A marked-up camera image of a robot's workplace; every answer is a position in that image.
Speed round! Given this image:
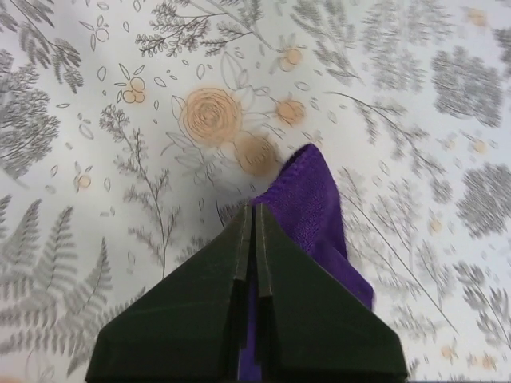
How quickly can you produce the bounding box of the purple towel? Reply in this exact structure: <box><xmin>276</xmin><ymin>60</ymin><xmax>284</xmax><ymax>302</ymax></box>
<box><xmin>237</xmin><ymin>144</ymin><xmax>383</xmax><ymax>382</ymax></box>

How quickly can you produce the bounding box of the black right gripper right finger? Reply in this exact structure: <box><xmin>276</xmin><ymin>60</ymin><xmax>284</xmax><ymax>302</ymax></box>
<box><xmin>255</xmin><ymin>204</ymin><xmax>408</xmax><ymax>379</ymax></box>

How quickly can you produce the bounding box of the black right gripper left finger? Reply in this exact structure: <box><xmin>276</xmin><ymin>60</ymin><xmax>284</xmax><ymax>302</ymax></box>
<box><xmin>85</xmin><ymin>206</ymin><xmax>252</xmax><ymax>381</ymax></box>

